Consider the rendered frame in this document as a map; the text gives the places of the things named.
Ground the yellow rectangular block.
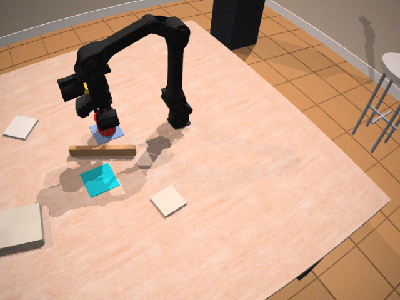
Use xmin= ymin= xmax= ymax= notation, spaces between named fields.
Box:
xmin=84 ymin=82 xmax=89 ymax=94

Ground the cream flat square tile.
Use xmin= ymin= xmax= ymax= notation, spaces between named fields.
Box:
xmin=150 ymin=185 xmax=187 ymax=218

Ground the white flat square pad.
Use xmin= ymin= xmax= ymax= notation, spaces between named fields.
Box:
xmin=3 ymin=115 xmax=39 ymax=140

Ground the long brown wooden bar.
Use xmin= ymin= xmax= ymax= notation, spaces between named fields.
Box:
xmin=69 ymin=144 xmax=136 ymax=157

